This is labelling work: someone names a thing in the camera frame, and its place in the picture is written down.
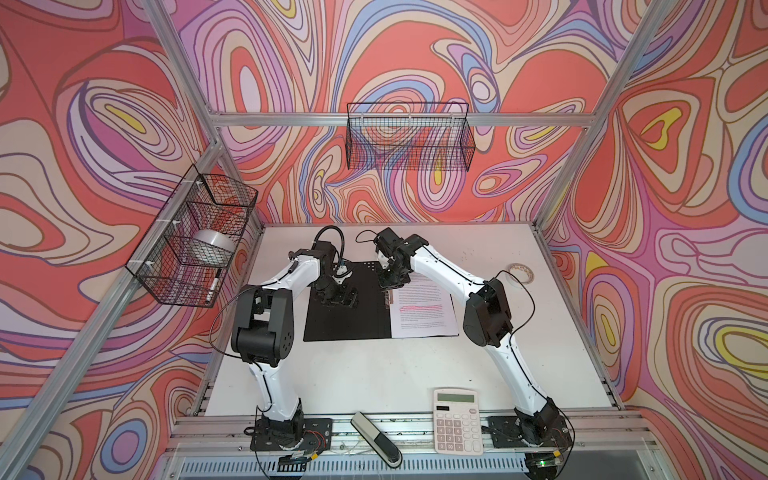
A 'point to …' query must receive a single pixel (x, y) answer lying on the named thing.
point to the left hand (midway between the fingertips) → (348, 301)
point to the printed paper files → (422, 308)
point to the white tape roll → (523, 273)
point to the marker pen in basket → (213, 285)
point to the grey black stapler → (384, 448)
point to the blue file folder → (369, 320)
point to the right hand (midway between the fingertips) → (386, 292)
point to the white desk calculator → (457, 422)
